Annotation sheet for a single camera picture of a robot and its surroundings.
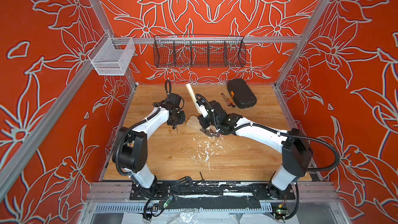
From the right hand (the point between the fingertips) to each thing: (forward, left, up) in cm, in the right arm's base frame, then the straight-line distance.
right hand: (198, 113), depth 83 cm
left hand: (+1, +10, -9) cm, 13 cm away
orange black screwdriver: (+20, -22, -15) cm, 34 cm away
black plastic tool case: (+24, -30, -11) cm, 40 cm away
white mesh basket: (+32, +54, +15) cm, 65 cm away
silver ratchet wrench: (+24, -19, -16) cm, 35 cm away
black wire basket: (+41, +5, +13) cm, 43 cm away
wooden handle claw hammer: (+5, +5, +16) cm, 18 cm away
